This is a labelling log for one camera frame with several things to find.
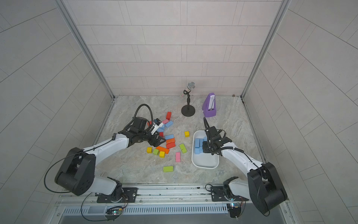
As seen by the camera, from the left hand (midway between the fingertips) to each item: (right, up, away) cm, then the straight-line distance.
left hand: (164, 135), depth 86 cm
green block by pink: (+12, -9, +1) cm, 15 cm away
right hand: (+26, -7, +1) cm, 27 cm away
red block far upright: (+1, +11, +17) cm, 21 cm away
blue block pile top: (+2, +6, +12) cm, 14 cm away
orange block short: (+3, -4, +3) cm, 6 cm away
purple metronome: (+30, +18, +13) cm, 38 cm away
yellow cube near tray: (+15, 0, +7) cm, 16 cm away
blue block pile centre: (+21, -9, -2) cm, 23 cm away
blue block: (+21, -5, +1) cm, 22 cm away
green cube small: (-5, -10, -2) cm, 11 cm away
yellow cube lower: (-1, -11, -2) cm, 11 cm away
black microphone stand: (+16, +15, +21) cm, 30 cm away
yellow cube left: (-9, -9, -1) cm, 12 cm away
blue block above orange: (+3, -2, +7) cm, 7 cm away
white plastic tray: (+25, -12, -9) cm, 29 cm away
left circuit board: (-20, -32, -21) cm, 43 cm away
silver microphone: (+17, +31, -2) cm, 35 cm away
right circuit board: (+38, -33, -18) cm, 54 cm away
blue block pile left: (-3, +3, +8) cm, 9 cm away
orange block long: (-2, -8, 0) cm, 9 cm away
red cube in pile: (-3, 0, +7) cm, 7 cm away
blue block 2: (+24, -4, +3) cm, 24 cm away
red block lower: (+4, -7, +2) cm, 8 cm away
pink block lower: (+9, -13, -2) cm, 16 cm away
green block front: (+3, -18, -7) cm, 19 cm away
